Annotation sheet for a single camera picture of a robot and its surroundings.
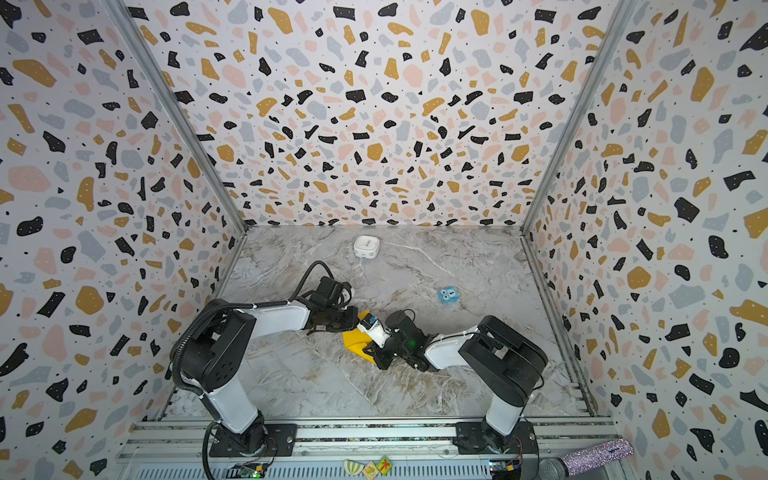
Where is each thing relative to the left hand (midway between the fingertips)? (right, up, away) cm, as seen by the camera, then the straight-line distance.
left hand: (363, 319), depth 93 cm
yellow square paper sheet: (-2, -6, -3) cm, 7 cm away
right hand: (0, -6, -7) cm, 9 cm away
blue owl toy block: (+28, +7, +8) cm, 30 cm away
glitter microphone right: (+54, -27, -24) cm, 65 cm away
